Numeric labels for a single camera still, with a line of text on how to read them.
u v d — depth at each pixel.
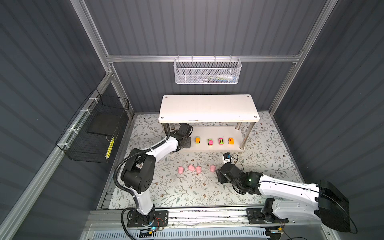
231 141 0.93
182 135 0.74
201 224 0.73
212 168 0.88
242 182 0.60
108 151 0.68
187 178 0.87
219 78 0.91
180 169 0.89
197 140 0.94
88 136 0.72
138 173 0.48
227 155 0.73
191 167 0.89
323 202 0.42
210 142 0.93
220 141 0.93
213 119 0.71
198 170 0.89
